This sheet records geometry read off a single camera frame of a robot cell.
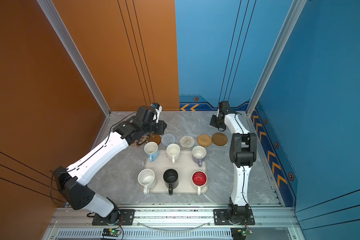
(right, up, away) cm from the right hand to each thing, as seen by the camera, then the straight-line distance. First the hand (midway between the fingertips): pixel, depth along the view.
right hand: (212, 123), depth 103 cm
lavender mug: (-10, -20, -8) cm, 24 cm away
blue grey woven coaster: (-30, -11, -1) cm, 32 cm away
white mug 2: (-41, -31, -18) cm, 55 cm away
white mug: (-26, -18, -10) cm, 33 cm away
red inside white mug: (-11, -31, -20) cm, 39 cm away
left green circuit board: (-54, -53, -32) cm, 82 cm away
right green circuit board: (+7, -53, -33) cm, 62 cm away
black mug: (-27, -31, -18) cm, 45 cm away
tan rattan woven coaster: (-6, -12, -1) cm, 13 cm away
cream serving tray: (-18, -26, -13) cm, 35 cm away
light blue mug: (-40, -16, -10) cm, 44 cm away
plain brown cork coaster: (+5, -11, 0) cm, 12 cm away
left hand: (-29, 0, -26) cm, 39 cm away
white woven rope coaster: (-18, -13, -1) cm, 22 cm away
